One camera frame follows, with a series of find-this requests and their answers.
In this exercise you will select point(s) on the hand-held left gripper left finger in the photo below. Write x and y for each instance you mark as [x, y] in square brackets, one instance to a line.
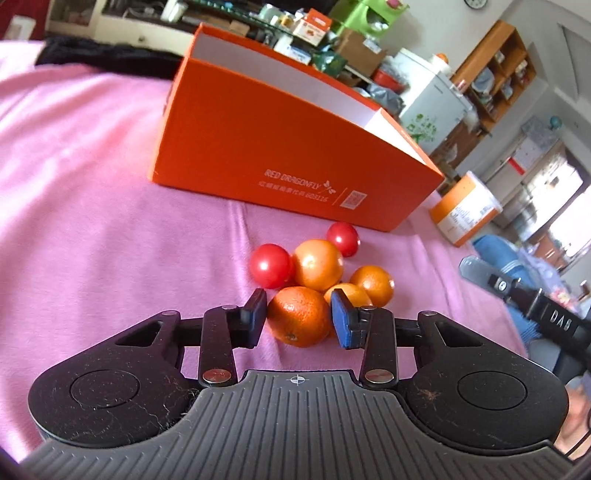
[254, 316]

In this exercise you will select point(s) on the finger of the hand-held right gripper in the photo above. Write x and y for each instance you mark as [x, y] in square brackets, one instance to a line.
[501, 284]

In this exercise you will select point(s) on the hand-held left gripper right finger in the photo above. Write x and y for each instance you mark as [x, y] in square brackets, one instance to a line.
[339, 318]

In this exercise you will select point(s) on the large orange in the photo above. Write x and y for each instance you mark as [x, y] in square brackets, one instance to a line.
[295, 314]

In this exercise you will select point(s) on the orange cardboard box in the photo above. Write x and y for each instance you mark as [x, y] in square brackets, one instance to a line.
[254, 147]

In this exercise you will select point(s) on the person's right forearm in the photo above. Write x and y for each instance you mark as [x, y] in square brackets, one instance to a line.
[577, 415]

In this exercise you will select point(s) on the blue cloth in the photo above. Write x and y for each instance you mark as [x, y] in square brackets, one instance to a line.
[496, 251]

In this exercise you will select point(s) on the red tomato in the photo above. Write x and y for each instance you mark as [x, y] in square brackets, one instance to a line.
[341, 235]
[270, 265]

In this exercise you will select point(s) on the orange canister with white lid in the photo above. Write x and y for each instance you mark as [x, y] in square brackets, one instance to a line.
[455, 217]

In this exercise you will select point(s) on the small globe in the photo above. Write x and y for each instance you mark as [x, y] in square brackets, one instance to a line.
[555, 122]

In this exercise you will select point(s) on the pink floral tablecloth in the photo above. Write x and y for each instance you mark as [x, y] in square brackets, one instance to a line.
[92, 207]

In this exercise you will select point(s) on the white chest freezer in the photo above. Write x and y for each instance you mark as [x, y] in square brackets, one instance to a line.
[429, 101]

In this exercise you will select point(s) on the wooden shelf unit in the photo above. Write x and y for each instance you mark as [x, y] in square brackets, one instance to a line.
[496, 69]

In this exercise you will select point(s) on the white bowl with orange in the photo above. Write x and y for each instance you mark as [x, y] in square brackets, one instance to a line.
[439, 62]

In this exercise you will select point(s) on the red plastic basin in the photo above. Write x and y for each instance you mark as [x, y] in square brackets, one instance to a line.
[390, 79]

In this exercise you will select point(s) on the green foil bag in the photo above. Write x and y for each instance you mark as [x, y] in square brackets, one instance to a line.
[328, 62]

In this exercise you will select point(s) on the brown cardboard box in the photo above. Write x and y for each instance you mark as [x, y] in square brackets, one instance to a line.
[358, 50]

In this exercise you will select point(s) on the blue and white carton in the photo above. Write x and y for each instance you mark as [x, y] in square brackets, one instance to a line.
[293, 50]

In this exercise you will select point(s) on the orange and white carton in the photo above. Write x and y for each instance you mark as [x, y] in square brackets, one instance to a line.
[311, 25]

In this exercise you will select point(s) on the green stacked storage bins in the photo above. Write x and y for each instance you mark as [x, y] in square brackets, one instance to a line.
[360, 16]

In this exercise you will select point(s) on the black cloth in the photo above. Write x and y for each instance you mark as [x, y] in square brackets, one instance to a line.
[92, 55]

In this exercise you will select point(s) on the white tv stand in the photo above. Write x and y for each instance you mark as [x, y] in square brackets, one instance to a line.
[78, 11]

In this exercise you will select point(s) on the wall calendar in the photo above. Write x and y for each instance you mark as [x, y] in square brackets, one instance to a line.
[528, 150]

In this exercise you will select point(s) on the wall clock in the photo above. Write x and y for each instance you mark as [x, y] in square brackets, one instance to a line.
[476, 2]

